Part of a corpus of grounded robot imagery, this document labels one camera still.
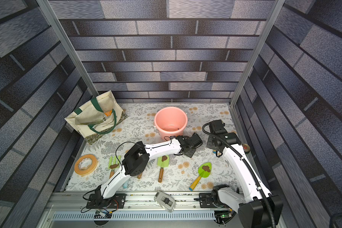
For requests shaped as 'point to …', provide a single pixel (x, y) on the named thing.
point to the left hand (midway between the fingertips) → (190, 150)
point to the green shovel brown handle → (162, 164)
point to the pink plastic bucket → (170, 121)
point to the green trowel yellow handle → (204, 170)
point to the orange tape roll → (81, 172)
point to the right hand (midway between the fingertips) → (215, 142)
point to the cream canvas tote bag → (95, 118)
